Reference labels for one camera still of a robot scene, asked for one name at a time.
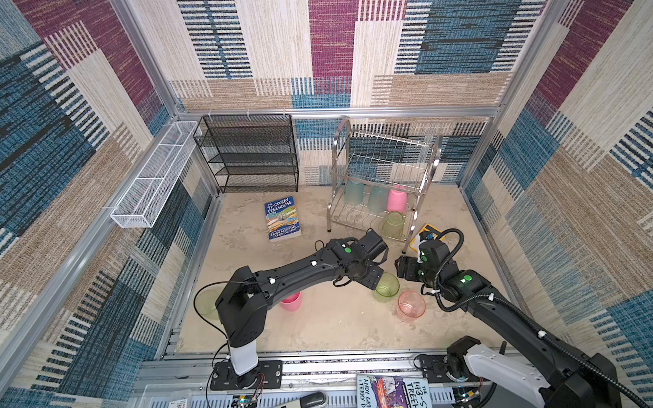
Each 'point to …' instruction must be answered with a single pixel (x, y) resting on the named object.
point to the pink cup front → (292, 303)
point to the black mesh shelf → (250, 153)
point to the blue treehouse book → (282, 219)
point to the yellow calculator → (427, 228)
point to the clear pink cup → (411, 304)
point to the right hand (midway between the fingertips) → (407, 267)
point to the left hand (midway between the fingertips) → (371, 272)
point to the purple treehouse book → (393, 391)
